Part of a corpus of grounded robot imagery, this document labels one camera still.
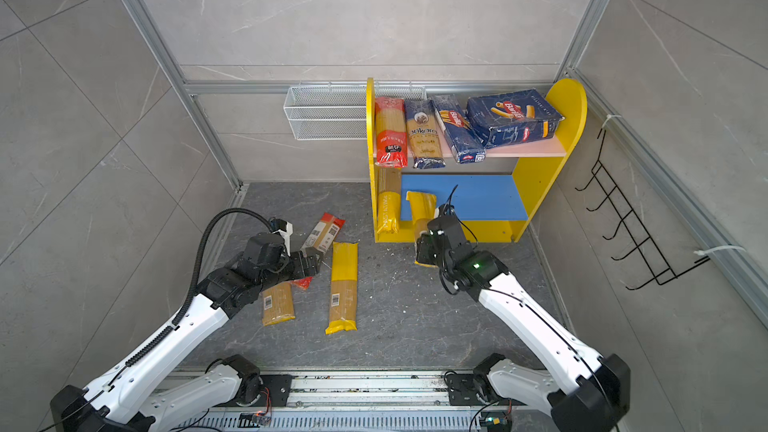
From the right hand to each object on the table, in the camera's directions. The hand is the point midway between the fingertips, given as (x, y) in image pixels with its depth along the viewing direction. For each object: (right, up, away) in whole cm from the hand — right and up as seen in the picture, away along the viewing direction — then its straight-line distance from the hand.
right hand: (423, 239), depth 78 cm
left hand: (-30, -3, -1) cm, 30 cm away
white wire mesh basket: (-27, +41, +23) cm, 54 cm away
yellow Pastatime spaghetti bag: (-9, +11, +14) cm, 20 cm away
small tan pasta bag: (-42, -20, +8) cm, 47 cm away
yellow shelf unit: (+26, +12, +18) cm, 33 cm away
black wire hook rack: (+47, +5, -11) cm, 48 cm away
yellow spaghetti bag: (+1, +8, +5) cm, 9 cm away
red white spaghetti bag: (-33, -2, +22) cm, 40 cm away
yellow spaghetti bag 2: (-23, -16, +11) cm, 30 cm away
